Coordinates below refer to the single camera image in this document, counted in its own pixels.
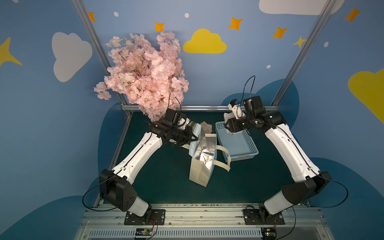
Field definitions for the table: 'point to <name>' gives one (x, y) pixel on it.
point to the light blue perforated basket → (239, 146)
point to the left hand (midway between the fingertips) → (198, 136)
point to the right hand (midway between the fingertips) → (231, 122)
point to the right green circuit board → (269, 233)
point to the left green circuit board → (143, 232)
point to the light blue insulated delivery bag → (203, 152)
